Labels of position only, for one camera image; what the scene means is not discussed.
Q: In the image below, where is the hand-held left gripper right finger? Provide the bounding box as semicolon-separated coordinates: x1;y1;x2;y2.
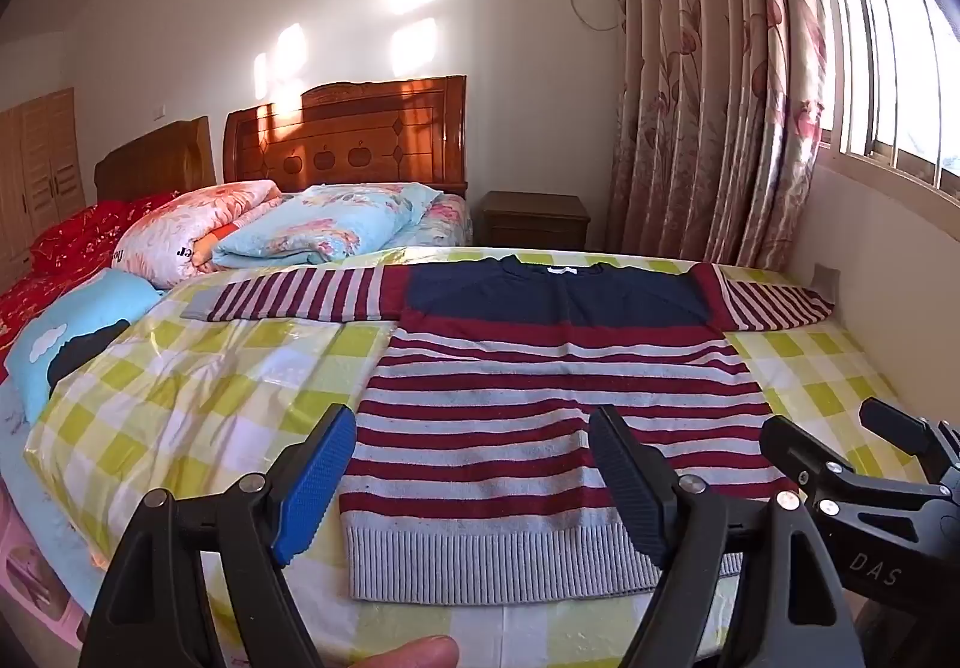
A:
589;405;867;668

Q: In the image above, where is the large carved wooden headboard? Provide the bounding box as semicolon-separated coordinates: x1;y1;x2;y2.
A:
223;75;467;198

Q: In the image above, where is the barred window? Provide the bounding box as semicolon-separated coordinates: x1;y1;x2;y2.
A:
817;0;960;189

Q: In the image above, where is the red white striped sweater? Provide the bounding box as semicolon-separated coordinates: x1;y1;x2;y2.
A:
180;255;837;603

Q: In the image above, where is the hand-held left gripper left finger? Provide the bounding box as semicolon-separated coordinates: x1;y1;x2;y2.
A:
79;404;357;668

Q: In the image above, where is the blue cloud print pillow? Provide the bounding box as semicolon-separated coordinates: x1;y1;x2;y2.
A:
6;268;164;425

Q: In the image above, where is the light blue floral quilt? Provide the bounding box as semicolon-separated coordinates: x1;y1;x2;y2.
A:
212;182;443;265

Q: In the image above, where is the small plain wooden headboard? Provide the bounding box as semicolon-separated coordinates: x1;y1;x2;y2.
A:
94;116;217;204

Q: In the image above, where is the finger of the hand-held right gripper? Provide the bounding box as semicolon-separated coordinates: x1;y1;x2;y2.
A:
859;398;940;463
760;415;947;528

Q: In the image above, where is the pink printed cloth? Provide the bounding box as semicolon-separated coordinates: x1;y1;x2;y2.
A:
0;480;85;648

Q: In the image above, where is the red patterned blanket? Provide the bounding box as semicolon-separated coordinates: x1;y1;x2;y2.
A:
0;191;177;384

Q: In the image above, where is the yellow checked table cover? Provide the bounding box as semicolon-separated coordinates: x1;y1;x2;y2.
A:
22;246;931;668

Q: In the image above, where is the light wooden wardrobe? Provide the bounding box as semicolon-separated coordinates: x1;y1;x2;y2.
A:
0;86;85;294

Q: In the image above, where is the pink floral curtain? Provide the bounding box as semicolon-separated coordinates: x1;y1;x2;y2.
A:
609;0;837;271

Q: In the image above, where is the brown wooden nightstand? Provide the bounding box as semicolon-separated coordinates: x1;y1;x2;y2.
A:
480;190;591;250

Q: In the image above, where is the pink floral quilt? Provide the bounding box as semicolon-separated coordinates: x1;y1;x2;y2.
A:
112;180;284;290

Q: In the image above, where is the person's left hand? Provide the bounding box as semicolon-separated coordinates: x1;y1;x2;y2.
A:
367;634;460;668

